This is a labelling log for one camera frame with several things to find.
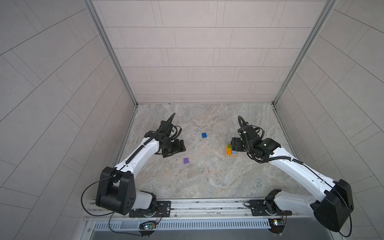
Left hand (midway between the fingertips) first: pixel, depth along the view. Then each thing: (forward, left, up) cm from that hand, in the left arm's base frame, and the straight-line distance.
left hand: (184, 148), depth 83 cm
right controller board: (-34, -45, -9) cm, 57 cm away
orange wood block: (+1, -27, -7) cm, 28 cm away
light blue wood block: (-7, -25, +11) cm, 28 cm away
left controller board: (-35, +14, -5) cm, 38 cm away
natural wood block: (+1, -25, -8) cm, 26 cm away
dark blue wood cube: (+14, -12, -9) cm, 21 cm away
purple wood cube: (-4, -1, -9) cm, 9 cm away
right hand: (+1, -28, +4) cm, 28 cm away
